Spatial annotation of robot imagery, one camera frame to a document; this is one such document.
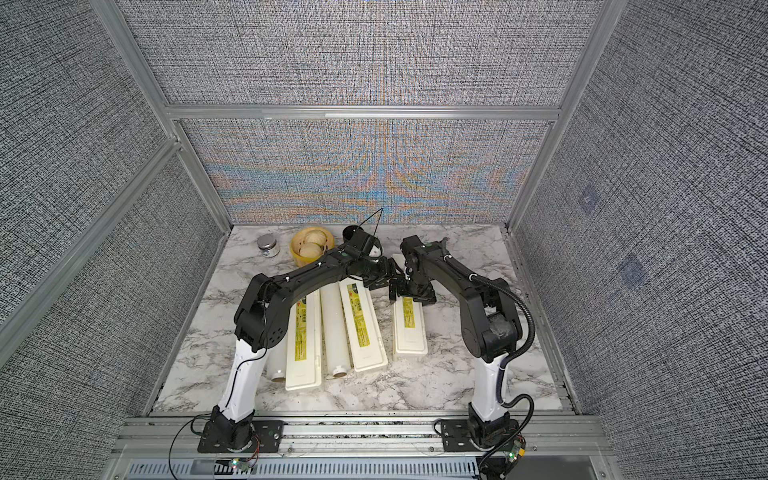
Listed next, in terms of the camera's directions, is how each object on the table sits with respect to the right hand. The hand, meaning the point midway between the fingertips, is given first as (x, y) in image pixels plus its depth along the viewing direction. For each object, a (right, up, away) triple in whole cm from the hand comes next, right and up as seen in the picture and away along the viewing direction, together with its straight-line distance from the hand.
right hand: (404, 293), depth 92 cm
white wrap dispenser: (-27, -16, -14) cm, 34 cm away
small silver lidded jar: (-47, +15, +15) cm, 52 cm away
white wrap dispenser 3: (+1, -9, -9) cm, 12 cm away
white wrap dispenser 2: (-12, -10, -10) cm, 19 cm away
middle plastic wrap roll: (-20, -13, -6) cm, 25 cm away
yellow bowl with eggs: (-33, +16, +16) cm, 40 cm away
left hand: (0, +5, +1) cm, 5 cm away
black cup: (-18, +21, +15) cm, 31 cm away
